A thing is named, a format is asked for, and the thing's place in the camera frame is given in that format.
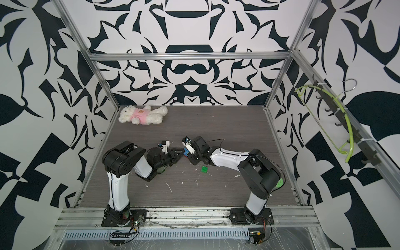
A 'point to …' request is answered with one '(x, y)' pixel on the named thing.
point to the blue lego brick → (186, 152)
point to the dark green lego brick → (204, 169)
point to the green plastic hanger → (301, 91)
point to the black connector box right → (258, 236)
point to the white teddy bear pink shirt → (146, 115)
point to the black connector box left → (120, 236)
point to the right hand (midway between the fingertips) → (191, 151)
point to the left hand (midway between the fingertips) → (184, 150)
